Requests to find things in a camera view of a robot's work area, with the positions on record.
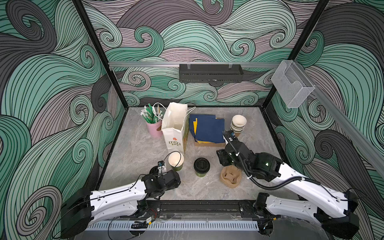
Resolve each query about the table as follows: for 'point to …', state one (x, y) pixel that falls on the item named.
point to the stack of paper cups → (237, 124)
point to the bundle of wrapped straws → (150, 115)
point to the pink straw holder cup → (153, 132)
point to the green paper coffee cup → (201, 175)
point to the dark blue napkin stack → (206, 128)
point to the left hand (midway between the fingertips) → (172, 180)
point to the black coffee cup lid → (154, 170)
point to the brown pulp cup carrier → (230, 176)
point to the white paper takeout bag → (175, 127)
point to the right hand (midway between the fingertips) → (220, 152)
